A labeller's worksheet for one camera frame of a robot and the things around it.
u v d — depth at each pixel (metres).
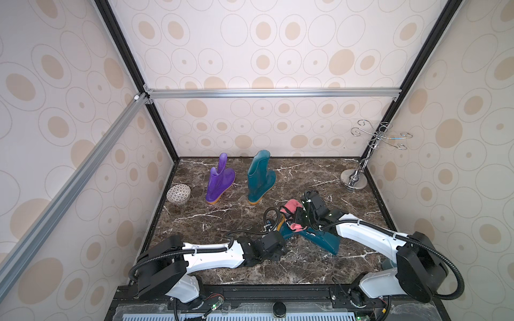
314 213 0.65
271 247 0.61
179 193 1.02
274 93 0.94
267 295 0.78
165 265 0.42
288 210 0.85
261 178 0.81
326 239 0.88
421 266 0.42
